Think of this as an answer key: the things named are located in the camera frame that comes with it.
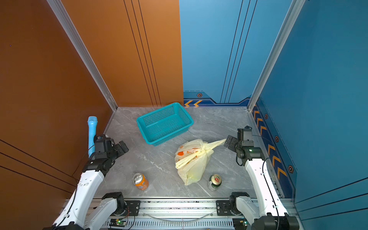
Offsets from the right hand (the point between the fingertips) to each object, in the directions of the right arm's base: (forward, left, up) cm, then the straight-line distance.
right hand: (235, 143), depth 80 cm
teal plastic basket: (+25, +46, -14) cm, 55 cm away
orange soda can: (-19, +51, -5) cm, 55 cm away
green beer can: (-19, +13, -6) cm, 24 cm away
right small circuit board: (-36, +1, -18) cm, 40 cm away
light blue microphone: (+7, +80, +10) cm, 81 cm away
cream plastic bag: (-9, +25, 0) cm, 26 cm away
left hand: (-1, +66, -2) cm, 66 cm away
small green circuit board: (-36, +62, -17) cm, 73 cm away
